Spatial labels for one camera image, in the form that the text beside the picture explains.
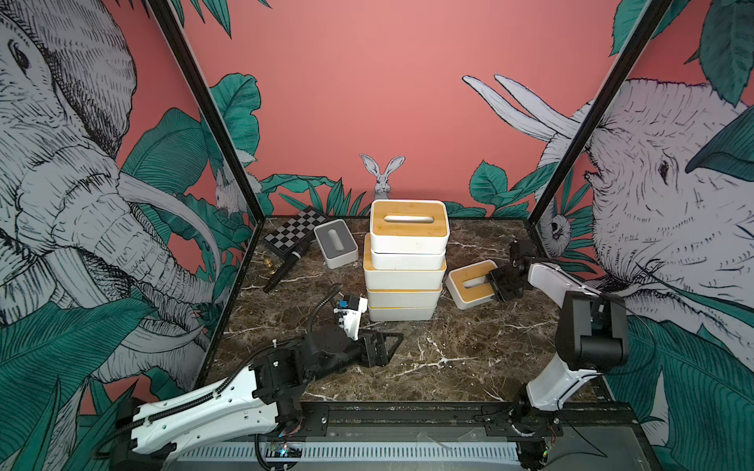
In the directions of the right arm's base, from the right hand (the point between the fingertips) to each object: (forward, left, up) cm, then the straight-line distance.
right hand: (485, 277), depth 96 cm
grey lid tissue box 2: (+18, +53, -3) cm, 56 cm away
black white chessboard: (+19, +71, -2) cm, 74 cm away
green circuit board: (-47, +57, -5) cm, 74 cm away
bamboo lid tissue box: (-12, +29, +17) cm, 36 cm away
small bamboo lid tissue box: (0, +4, -4) cm, 5 cm away
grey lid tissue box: (-12, +31, +24) cm, 41 cm away
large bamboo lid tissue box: (-10, +27, +5) cm, 30 cm away
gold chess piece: (+5, +74, +1) cm, 74 cm away
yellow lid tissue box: (-12, +28, -1) cm, 30 cm away
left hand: (-28, +30, +18) cm, 45 cm away
